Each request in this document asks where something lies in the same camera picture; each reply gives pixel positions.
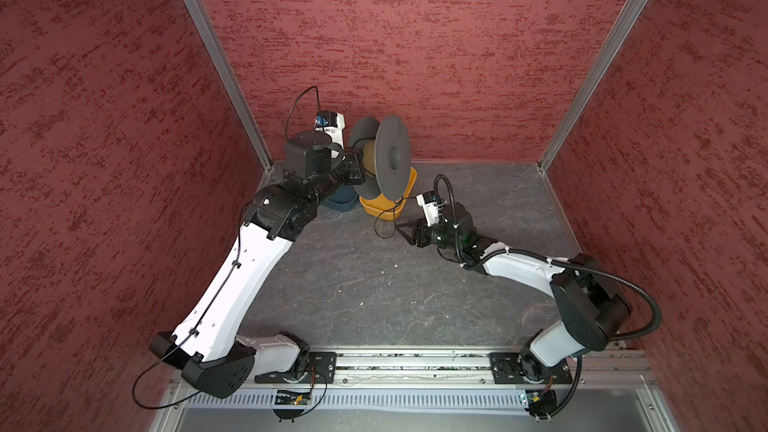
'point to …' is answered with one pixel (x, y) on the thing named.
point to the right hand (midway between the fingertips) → (400, 231)
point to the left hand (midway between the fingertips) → (361, 159)
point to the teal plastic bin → (344, 198)
